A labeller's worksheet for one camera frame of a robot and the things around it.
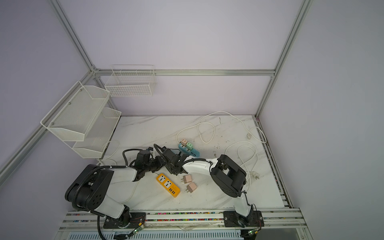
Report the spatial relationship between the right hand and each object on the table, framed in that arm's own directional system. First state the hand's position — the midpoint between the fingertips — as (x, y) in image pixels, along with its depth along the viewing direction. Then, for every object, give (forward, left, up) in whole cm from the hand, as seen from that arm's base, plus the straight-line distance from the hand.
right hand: (170, 162), depth 90 cm
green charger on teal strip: (+10, -11, +2) cm, 16 cm away
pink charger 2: (-14, -13, -2) cm, 20 cm away
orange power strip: (-14, -2, -2) cm, 15 cm away
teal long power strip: (+8, -13, -1) cm, 16 cm away
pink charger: (-9, -10, -3) cm, 14 cm away
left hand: (+1, +3, -2) cm, 4 cm away
